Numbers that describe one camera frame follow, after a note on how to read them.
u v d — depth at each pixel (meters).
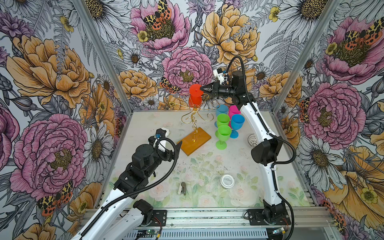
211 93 0.73
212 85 0.75
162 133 0.56
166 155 0.62
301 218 0.77
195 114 0.82
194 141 1.03
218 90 0.73
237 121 0.93
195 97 0.81
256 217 0.74
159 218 0.74
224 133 0.96
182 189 0.81
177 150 0.67
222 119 0.98
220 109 1.03
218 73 0.76
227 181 0.80
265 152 0.58
